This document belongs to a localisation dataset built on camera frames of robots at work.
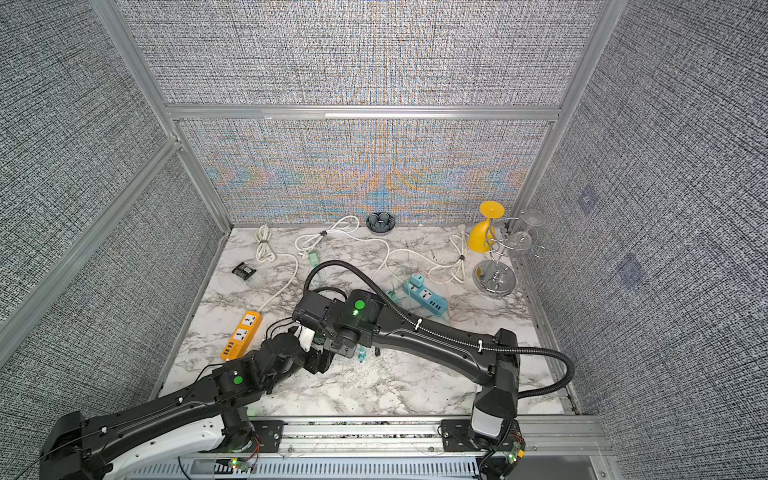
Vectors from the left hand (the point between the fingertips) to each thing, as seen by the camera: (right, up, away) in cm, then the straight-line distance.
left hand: (334, 337), depth 76 cm
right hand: (+3, +6, -7) cm, 10 cm away
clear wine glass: (+57, +25, +21) cm, 66 cm away
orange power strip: (-29, -3, +11) cm, 31 cm away
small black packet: (-36, +15, +27) cm, 48 cm away
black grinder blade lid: (+11, +33, +41) cm, 54 cm away
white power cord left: (-31, +22, +33) cm, 50 cm away
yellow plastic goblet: (+44, +27, +17) cm, 54 cm away
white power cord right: (+40, +19, +31) cm, 54 cm away
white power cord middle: (-16, +26, +37) cm, 48 cm away
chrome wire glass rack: (+52, +13, +26) cm, 59 cm away
